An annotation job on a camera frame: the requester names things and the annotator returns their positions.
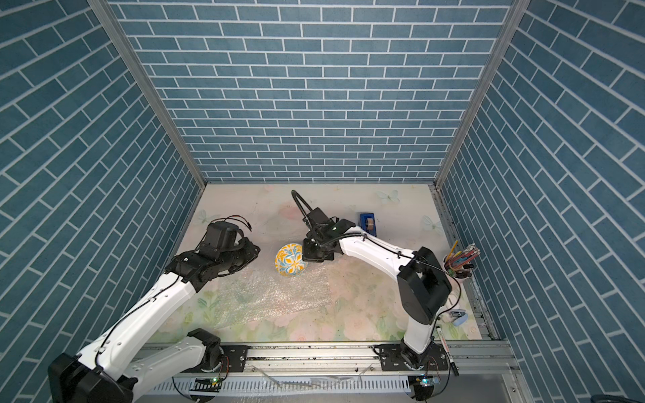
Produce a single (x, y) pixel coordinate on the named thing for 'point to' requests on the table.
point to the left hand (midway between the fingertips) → (270, 250)
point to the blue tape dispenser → (363, 217)
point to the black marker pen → (453, 365)
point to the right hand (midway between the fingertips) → (307, 258)
